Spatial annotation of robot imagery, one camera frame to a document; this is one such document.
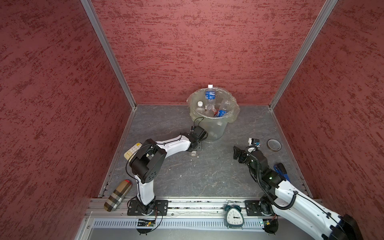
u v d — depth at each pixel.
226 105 0.87
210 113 0.97
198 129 0.76
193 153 0.92
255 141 0.70
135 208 0.72
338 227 0.41
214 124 0.89
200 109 0.95
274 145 0.98
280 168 0.85
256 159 0.58
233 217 0.68
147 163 0.49
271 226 0.71
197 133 0.74
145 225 0.73
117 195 0.76
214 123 0.89
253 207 0.74
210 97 0.90
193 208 0.76
